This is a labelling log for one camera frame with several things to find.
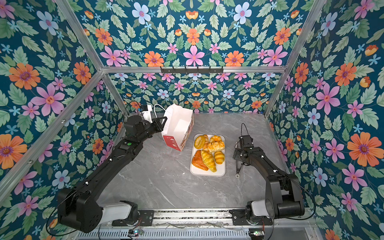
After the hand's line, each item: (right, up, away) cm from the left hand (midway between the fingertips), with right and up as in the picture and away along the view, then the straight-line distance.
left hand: (168, 113), depth 73 cm
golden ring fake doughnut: (+15, -17, +24) cm, 33 cm away
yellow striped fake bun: (+28, -26, +19) cm, 42 cm away
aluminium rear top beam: (-30, +30, +20) cm, 47 cm away
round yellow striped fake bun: (+26, -14, +28) cm, 41 cm away
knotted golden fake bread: (+25, -19, +18) cm, 36 cm away
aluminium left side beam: (-47, -11, -12) cm, 49 cm away
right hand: (+42, -25, +17) cm, 52 cm away
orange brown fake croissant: (+14, -28, +15) cm, 35 cm away
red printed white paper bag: (+1, -4, +28) cm, 28 cm away
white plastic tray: (+29, -32, +18) cm, 47 cm away
